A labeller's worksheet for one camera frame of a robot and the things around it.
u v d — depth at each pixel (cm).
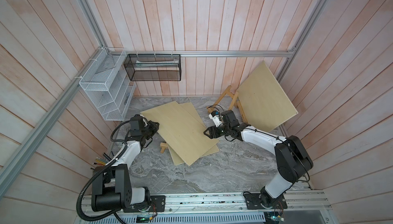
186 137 92
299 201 76
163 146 85
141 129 71
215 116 82
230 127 71
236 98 90
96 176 40
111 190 42
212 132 80
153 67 104
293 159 46
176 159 79
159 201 74
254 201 73
